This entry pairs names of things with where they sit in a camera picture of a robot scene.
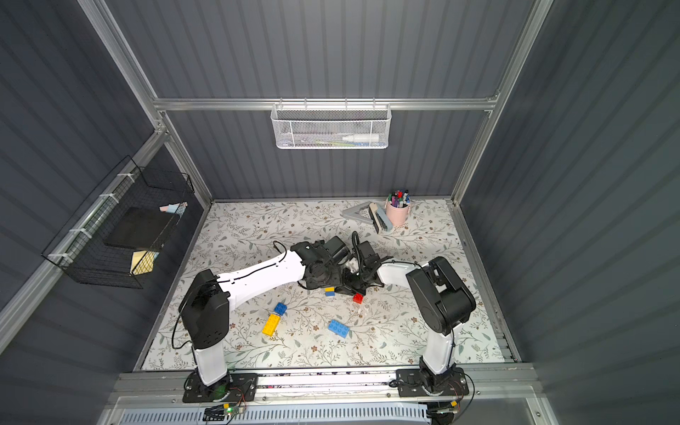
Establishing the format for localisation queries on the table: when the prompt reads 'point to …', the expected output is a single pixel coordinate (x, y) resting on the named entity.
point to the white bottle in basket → (361, 137)
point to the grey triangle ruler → (351, 213)
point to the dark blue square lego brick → (281, 308)
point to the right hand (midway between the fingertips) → (334, 292)
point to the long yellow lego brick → (271, 325)
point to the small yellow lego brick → (329, 289)
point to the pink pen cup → (397, 216)
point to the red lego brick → (358, 298)
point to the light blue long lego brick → (338, 328)
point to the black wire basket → (80, 249)
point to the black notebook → (141, 227)
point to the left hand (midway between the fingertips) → (337, 286)
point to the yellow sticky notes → (142, 262)
